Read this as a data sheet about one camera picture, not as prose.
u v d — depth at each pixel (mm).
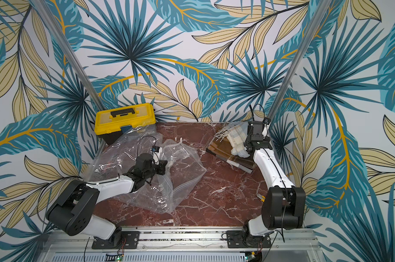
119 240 680
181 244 732
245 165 931
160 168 800
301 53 824
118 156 921
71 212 432
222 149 980
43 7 676
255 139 658
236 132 1019
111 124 965
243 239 675
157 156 782
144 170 701
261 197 856
